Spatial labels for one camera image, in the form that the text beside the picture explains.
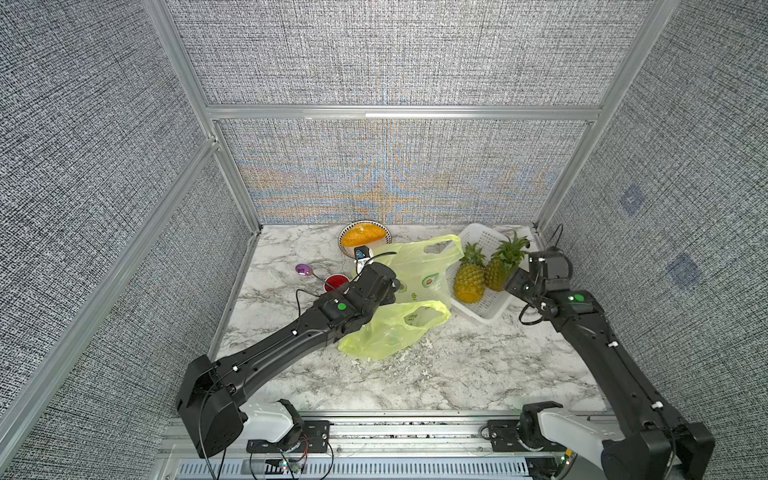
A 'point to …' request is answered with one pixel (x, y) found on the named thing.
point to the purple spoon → (306, 270)
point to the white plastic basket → (528, 248)
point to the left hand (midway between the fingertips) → (392, 279)
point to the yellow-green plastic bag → (423, 297)
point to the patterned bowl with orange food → (363, 233)
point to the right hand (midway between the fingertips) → (521, 274)
